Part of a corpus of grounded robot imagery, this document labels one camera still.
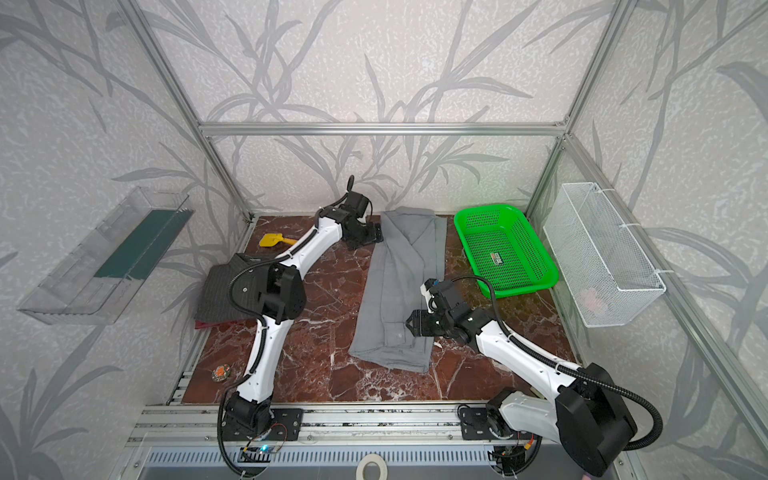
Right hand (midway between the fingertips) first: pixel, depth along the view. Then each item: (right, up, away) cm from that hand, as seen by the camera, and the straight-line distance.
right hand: (413, 314), depth 83 cm
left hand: (-11, +24, +18) cm, 32 cm away
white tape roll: (-9, -30, -15) cm, 35 cm away
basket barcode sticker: (+31, +14, +24) cm, 42 cm away
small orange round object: (-54, -16, -1) cm, 56 cm away
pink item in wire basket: (+44, +6, -9) cm, 45 cm away
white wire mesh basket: (+40, +15, -22) cm, 48 cm away
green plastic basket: (+34, +18, +25) cm, 46 cm away
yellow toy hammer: (-53, +21, +29) cm, 64 cm away
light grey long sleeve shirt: (0, +17, +24) cm, 29 cm away
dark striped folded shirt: (-61, +1, +8) cm, 62 cm away
